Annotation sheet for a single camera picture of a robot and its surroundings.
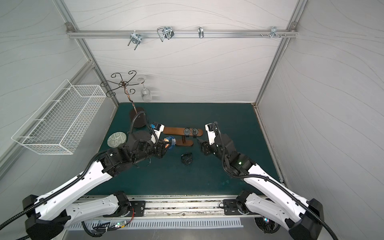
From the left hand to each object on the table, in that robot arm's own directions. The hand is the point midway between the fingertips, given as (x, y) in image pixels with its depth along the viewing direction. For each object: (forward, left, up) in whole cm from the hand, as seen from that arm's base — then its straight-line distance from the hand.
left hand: (168, 143), depth 69 cm
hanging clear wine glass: (+40, +21, -3) cm, 45 cm away
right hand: (+5, -17, -2) cm, 18 cm away
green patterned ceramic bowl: (+16, +41, -23) cm, 50 cm away
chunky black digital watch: (+2, -7, -21) cm, 22 cm away
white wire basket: (+6, +51, +6) cm, 51 cm away
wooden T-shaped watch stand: (+14, -3, -10) cm, 18 cm away
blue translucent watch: (+3, -1, -1) cm, 3 cm away
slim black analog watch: (+14, -8, -11) cm, 19 cm away
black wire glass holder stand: (+32, +28, -24) cm, 49 cm away
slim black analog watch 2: (+13, -12, -10) cm, 20 cm away
